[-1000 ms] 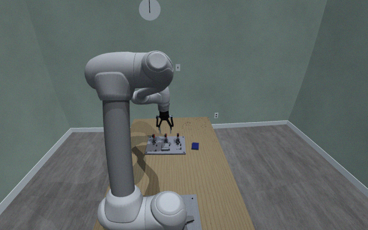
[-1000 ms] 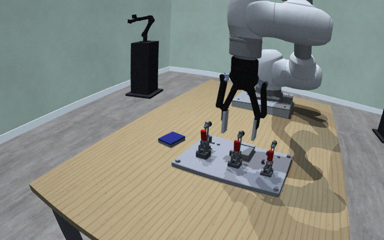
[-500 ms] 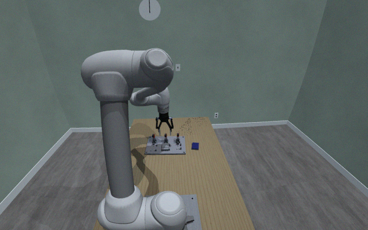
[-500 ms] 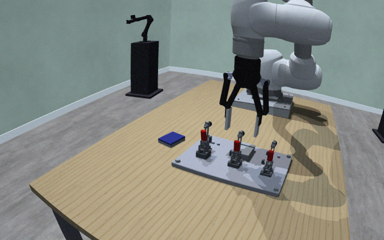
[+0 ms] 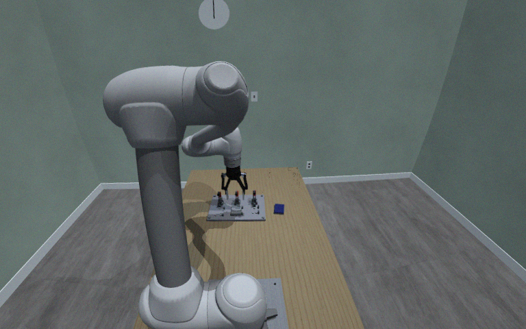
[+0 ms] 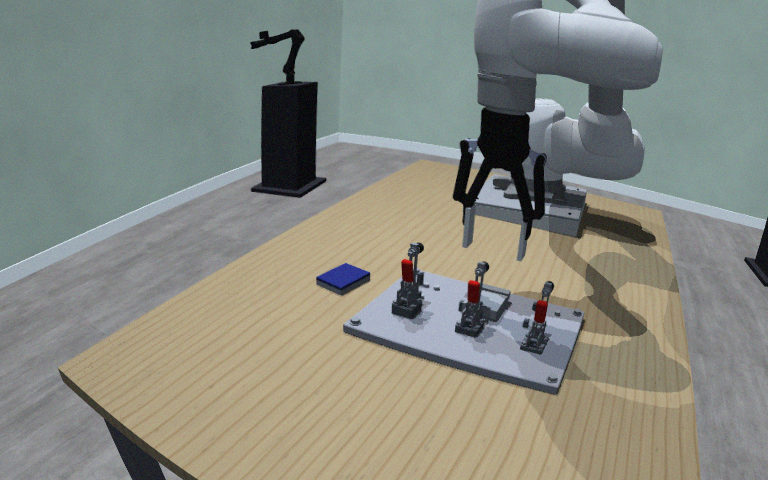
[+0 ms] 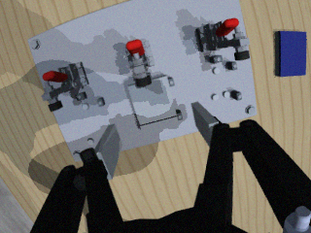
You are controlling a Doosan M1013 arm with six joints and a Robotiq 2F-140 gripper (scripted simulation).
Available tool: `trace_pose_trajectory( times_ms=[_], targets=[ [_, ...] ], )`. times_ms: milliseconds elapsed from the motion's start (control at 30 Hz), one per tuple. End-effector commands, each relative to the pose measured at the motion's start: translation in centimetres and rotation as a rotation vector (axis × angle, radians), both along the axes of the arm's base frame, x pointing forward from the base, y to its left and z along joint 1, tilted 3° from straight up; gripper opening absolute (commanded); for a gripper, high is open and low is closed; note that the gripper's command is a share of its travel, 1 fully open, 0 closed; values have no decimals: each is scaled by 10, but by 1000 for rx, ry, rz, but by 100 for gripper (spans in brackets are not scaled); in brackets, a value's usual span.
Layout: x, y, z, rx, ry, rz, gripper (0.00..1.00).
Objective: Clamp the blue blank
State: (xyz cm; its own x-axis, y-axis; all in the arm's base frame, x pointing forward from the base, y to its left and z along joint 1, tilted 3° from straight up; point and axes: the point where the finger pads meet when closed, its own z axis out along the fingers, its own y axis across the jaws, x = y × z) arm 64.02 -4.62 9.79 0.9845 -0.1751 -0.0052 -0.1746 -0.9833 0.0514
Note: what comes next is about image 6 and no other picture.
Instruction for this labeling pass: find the blue rectangular block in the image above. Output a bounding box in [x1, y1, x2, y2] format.
[316, 263, 370, 295]

